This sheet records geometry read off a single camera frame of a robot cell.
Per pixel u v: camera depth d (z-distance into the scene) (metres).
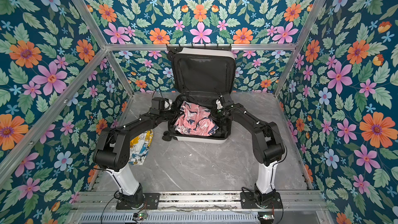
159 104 0.75
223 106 0.75
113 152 0.49
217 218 0.77
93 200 0.75
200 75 0.92
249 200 0.73
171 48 0.92
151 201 0.74
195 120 0.96
